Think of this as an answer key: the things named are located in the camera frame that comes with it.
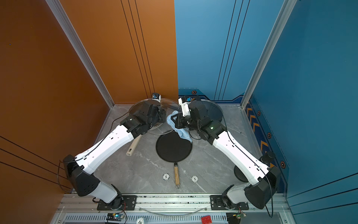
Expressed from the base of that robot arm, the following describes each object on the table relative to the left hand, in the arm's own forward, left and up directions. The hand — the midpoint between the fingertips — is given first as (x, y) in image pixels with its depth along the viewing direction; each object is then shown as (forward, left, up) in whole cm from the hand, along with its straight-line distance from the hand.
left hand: (163, 108), depth 77 cm
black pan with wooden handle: (-8, -5, -30) cm, 31 cm away
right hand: (-8, -6, +2) cm, 10 cm away
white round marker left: (-27, -1, -30) cm, 41 cm away
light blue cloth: (-17, -12, +1) cm, 21 cm away
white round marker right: (-28, -18, -30) cm, 45 cm away
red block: (-48, -23, -29) cm, 60 cm away
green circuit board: (-47, +25, -32) cm, 62 cm away
